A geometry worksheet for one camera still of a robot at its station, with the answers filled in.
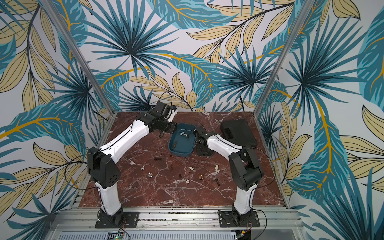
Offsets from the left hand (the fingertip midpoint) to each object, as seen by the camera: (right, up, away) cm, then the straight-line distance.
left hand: (174, 128), depth 85 cm
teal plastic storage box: (+4, -9, +19) cm, 22 cm away
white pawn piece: (+10, -24, +5) cm, 27 cm away
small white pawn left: (-20, -24, +5) cm, 31 cm away
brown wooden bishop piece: (-2, -11, +15) cm, 19 cm away
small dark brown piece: (+3, -28, +3) cm, 28 cm away
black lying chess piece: (-12, -19, +10) cm, 24 cm away
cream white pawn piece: (+2, -4, +19) cm, 20 cm away
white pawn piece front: (+8, -30, 0) cm, 31 cm away
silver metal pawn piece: (+7, -5, +18) cm, 20 cm away
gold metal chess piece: (+16, -28, +1) cm, 32 cm away
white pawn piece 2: (+25, -23, +5) cm, 34 cm away
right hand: (+18, -15, +8) cm, 25 cm away
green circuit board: (-24, -52, -14) cm, 59 cm away
